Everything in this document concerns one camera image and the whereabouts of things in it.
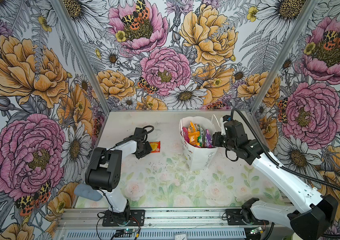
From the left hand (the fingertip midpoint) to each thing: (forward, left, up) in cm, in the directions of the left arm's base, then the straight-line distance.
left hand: (148, 155), depth 96 cm
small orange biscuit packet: (+4, -26, +24) cm, 35 cm away
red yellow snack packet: (+6, -4, +1) cm, 7 cm away
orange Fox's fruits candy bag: (-3, -25, +24) cm, 35 cm away
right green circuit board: (-40, -55, 0) cm, 68 cm away
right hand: (-4, -36, +22) cm, 42 cm away
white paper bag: (-11, -28, +15) cm, 34 cm away
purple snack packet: (-5, -33, +23) cm, 41 cm away
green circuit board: (-39, +5, 0) cm, 39 cm away
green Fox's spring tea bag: (-3, -30, +22) cm, 37 cm away
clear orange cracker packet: (+5, -28, +22) cm, 36 cm away
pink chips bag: (+3, -22, +20) cm, 30 cm away
